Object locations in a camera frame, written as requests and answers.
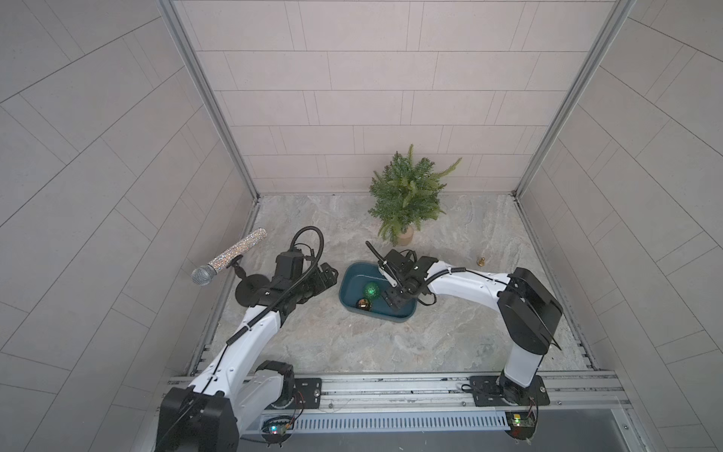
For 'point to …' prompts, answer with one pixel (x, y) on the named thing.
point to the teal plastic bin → (361, 289)
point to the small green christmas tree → (407, 194)
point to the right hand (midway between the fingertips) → (395, 297)
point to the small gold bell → (482, 262)
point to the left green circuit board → (277, 429)
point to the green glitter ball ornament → (372, 290)
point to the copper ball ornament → (363, 304)
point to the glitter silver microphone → (205, 274)
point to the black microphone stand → (246, 289)
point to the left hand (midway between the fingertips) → (333, 274)
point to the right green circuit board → (522, 424)
